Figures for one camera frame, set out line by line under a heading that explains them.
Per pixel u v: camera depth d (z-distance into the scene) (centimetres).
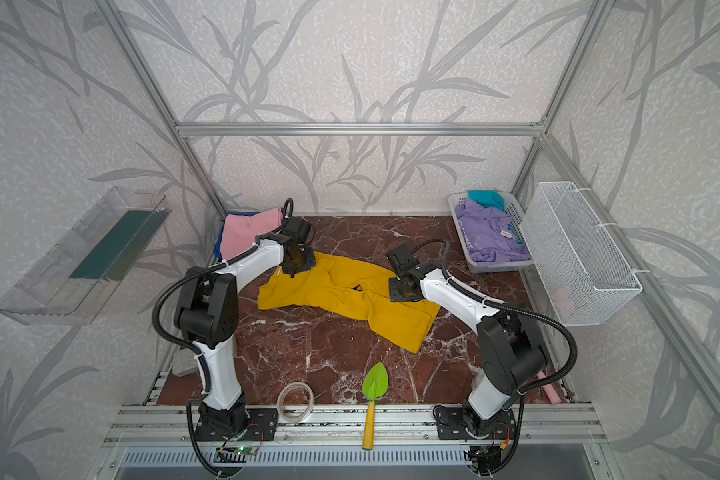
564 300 73
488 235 109
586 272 61
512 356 44
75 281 64
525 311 44
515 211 111
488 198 112
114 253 63
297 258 80
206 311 52
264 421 74
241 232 112
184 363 81
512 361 44
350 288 96
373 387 78
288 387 79
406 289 63
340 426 75
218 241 108
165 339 50
